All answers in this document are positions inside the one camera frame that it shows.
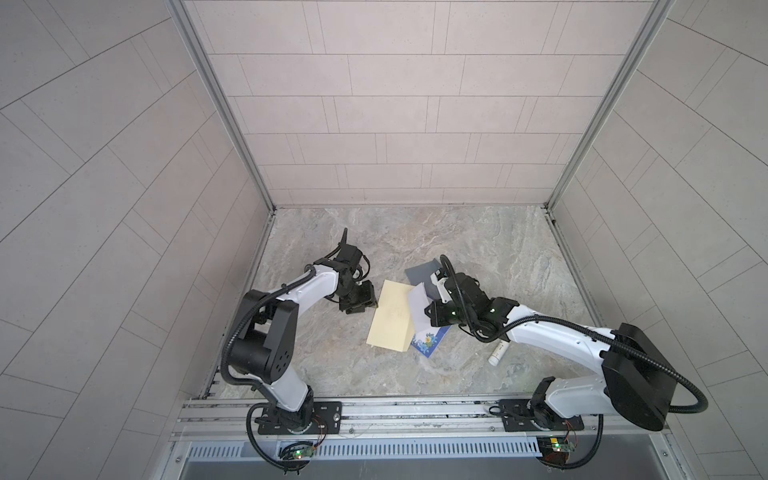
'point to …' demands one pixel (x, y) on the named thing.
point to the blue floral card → (428, 346)
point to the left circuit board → (299, 450)
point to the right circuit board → (554, 447)
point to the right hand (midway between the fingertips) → (421, 315)
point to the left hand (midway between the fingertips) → (380, 300)
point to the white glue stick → (498, 352)
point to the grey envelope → (422, 274)
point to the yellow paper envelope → (393, 325)
